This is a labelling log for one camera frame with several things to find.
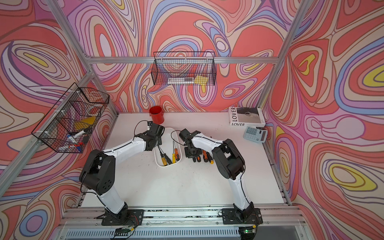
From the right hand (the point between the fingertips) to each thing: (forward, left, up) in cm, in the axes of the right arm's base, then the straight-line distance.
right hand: (194, 158), depth 95 cm
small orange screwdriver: (-1, -3, +2) cm, 4 cm away
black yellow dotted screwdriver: (-1, -10, +2) cm, 10 cm away
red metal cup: (+31, +26, +11) cm, 42 cm away
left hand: (+10, +24, +9) cm, 28 cm away
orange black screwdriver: (0, +11, +3) cm, 11 cm away
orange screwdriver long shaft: (0, -7, +3) cm, 7 cm away
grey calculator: (+17, -44, +2) cm, 47 cm away
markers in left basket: (-8, +53, +33) cm, 63 cm away
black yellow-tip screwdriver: (-1, 0, +2) cm, 2 cm away
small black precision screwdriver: (-2, +19, +4) cm, 19 cm away
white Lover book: (+31, -41, +5) cm, 52 cm away
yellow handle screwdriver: (+2, +13, +4) cm, 14 cm away
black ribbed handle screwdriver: (-2, +17, +4) cm, 17 cm away
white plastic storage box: (+3, +16, +2) cm, 17 cm away
